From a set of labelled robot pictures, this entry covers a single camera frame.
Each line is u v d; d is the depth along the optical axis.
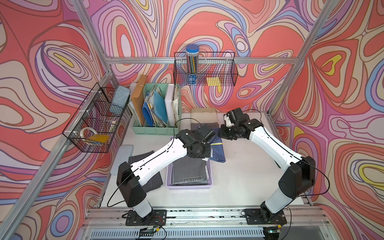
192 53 0.72
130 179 0.41
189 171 0.88
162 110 0.97
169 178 0.85
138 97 0.82
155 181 0.85
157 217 0.73
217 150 0.80
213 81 0.91
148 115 0.99
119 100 0.81
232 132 0.69
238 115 0.65
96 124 0.78
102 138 0.67
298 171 0.43
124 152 0.96
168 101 0.93
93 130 0.73
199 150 0.59
